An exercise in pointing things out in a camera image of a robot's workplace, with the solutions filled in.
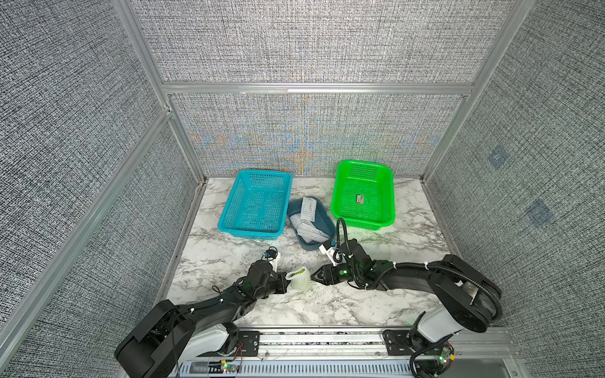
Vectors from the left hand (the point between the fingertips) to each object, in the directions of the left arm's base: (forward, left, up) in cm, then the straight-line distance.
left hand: (297, 277), depth 84 cm
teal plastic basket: (+36, +17, -3) cm, 40 cm away
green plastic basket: (+48, -41, -2) cm, 63 cm away
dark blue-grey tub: (+27, -12, -2) cm, 29 cm away
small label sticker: (+37, -31, -2) cm, 48 cm away
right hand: (0, -6, +3) cm, 6 cm away
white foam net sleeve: (-4, -1, +8) cm, 8 cm away
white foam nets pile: (+24, -4, -1) cm, 25 cm away
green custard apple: (-3, -1, +10) cm, 11 cm away
